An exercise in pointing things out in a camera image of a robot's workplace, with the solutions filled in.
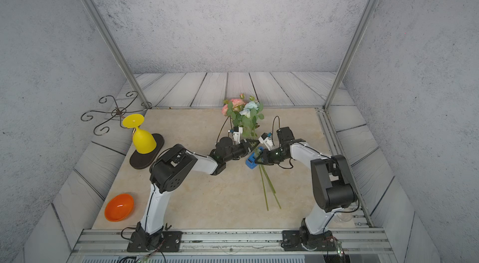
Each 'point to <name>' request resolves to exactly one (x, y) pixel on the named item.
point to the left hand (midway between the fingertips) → (262, 144)
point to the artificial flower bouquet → (246, 114)
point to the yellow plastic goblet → (144, 143)
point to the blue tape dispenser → (251, 161)
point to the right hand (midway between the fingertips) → (258, 161)
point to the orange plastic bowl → (119, 207)
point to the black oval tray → (140, 161)
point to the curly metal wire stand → (120, 112)
